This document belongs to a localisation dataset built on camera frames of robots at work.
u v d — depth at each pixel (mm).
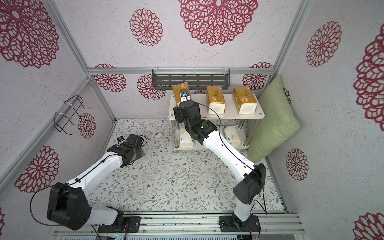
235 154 466
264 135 810
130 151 622
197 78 939
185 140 923
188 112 516
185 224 745
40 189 660
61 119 727
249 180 419
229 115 762
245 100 714
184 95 595
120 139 748
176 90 742
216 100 713
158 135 1091
